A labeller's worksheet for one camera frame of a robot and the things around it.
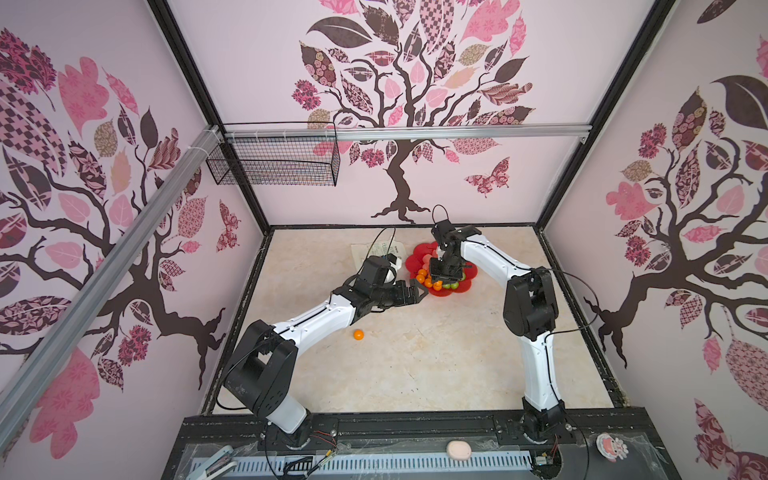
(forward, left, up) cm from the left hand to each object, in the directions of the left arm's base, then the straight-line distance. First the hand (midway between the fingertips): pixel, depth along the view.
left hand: (417, 298), depth 83 cm
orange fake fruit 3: (-6, +17, -13) cm, 22 cm away
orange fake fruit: (+11, -5, -10) cm, 15 cm away
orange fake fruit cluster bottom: (+10, -7, -9) cm, 15 cm away
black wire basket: (+64, +54, +2) cm, 84 cm away
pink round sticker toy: (-35, -44, -9) cm, 57 cm away
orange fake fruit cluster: (+16, -3, -9) cm, 19 cm away
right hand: (+13, -7, -7) cm, 16 cm away
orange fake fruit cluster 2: (+14, -3, -10) cm, 18 cm away
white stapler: (-38, +48, -11) cm, 63 cm away
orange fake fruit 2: (+10, -9, -9) cm, 16 cm away
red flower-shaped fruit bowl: (+20, -1, -10) cm, 22 cm away
